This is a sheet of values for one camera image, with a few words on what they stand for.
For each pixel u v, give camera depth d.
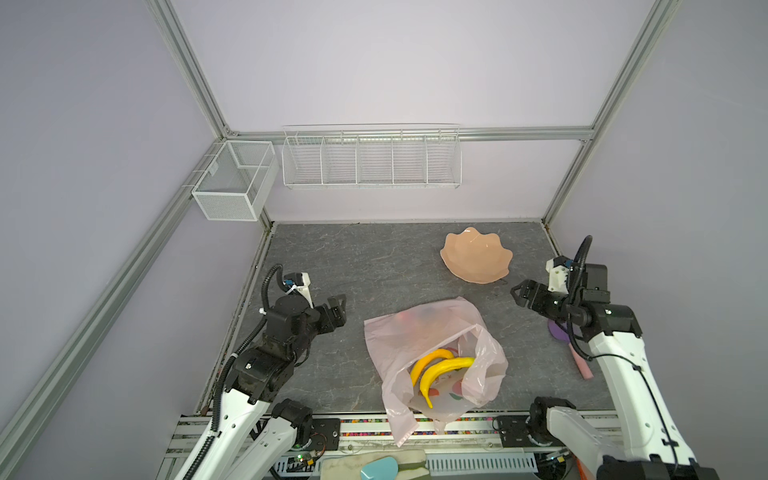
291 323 0.50
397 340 0.79
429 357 0.85
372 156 1.00
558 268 0.68
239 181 1.03
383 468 0.68
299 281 0.63
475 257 1.06
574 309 0.54
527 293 0.68
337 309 0.63
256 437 0.58
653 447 0.38
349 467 0.69
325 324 0.62
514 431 0.74
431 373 0.81
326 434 0.74
